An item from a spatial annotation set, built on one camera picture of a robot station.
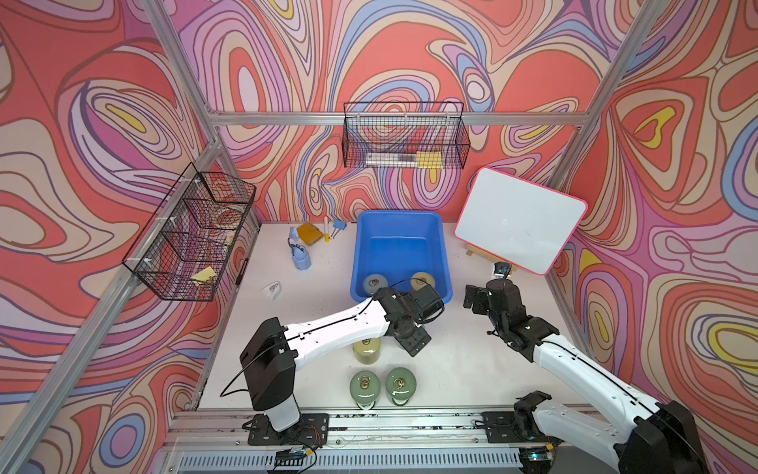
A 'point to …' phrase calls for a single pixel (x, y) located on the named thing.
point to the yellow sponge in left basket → (204, 275)
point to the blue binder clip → (338, 225)
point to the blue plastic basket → (397, 245)
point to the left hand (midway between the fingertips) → (413, 334)
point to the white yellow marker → (326, 229)
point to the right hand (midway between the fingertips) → (484, 296)
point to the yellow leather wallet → (310, 233)
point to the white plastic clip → (272, 289)
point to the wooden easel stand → (473, 250)
